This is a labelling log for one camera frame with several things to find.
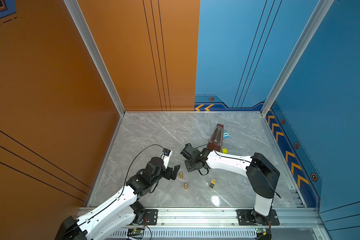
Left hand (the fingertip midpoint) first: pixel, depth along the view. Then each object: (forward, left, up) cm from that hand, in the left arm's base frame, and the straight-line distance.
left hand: (172, 161), depth 81 cm
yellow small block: (+12, -32, -9) cm, 35 cm away
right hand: (+2, -9, -8) cm, 13 cm away
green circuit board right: (-31, -44, -11) cm, 55 cm away
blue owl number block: (+25, -36, -10) cm, 45 cm away
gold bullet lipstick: (-5, -5, -7) cm, 10 cm away
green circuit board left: (-31, +17, -14) cm, 38 cm away
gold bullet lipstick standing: (-11, -7, -8) cm, 15 cm away
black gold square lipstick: (-10, -21, -5) cm, 24 cm away
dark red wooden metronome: (+16, -26, -2) cm, 30 cm away
